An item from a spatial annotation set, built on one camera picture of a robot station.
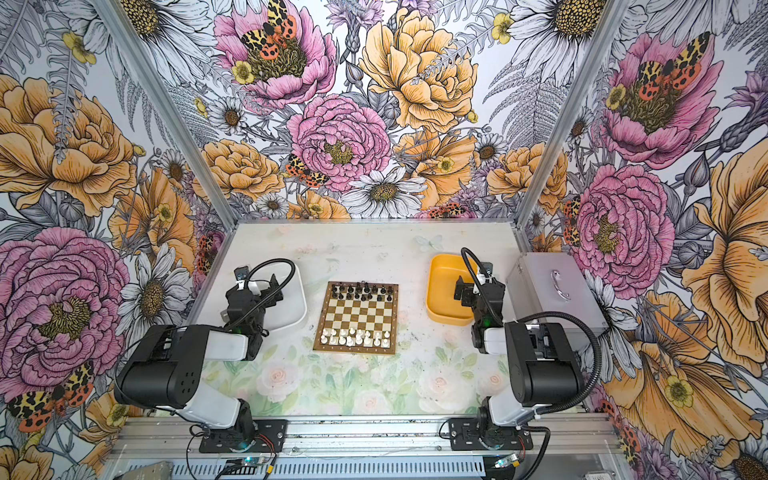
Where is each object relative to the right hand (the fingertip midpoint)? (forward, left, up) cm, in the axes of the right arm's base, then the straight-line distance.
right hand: (475, 284), depth 94 cm
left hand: (+1, +66, +2) cm, 66 cm away
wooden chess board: (-7, +36, -5) cm, 37 cm away
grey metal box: (-6, -18, +10) cm, 22 cm away
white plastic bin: (-6, +56, -2) cm, 57 cm away
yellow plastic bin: (+10, +8, -7) cm, 14 cm away
